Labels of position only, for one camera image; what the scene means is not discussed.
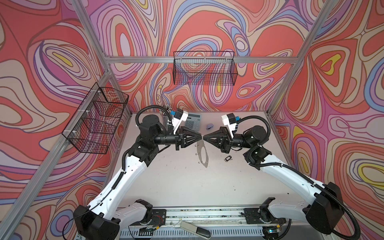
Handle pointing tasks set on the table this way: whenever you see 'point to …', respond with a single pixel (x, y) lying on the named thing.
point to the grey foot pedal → (201, 232)
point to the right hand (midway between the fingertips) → (204, 142)
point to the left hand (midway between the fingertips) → (200, 140)
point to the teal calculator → (193, 121)
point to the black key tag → (228, 158)
